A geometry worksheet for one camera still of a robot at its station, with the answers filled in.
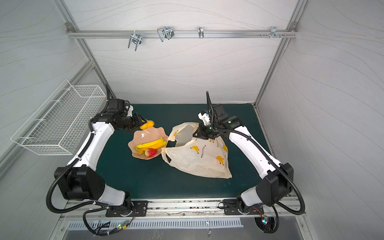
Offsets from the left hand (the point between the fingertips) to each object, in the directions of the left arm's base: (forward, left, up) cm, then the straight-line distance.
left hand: (141, 122), depth 81 cm
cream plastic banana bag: (-17, -36, -7) cm, 41 cm away
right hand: (-8, -29, +1) cm, 30 cm away
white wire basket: (-9, +33, +10) cm, 36 cm away
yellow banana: (-3, -4, -19) cm, 20 cm away
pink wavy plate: (+4, +4, -20) cm, 21 cm away
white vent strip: (-43, -11, -23) cm, 50 cm away
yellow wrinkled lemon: (0, -4, -1) cm, 4 cm away
